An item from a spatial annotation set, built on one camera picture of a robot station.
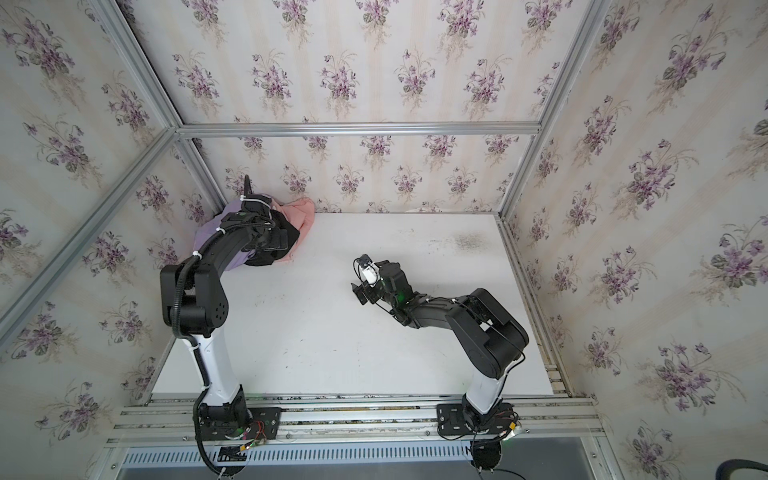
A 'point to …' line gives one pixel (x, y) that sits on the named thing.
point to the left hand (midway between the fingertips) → (268, 240)
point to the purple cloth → (210, 224)
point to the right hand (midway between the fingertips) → (363, 274)
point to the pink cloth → (300, 211)
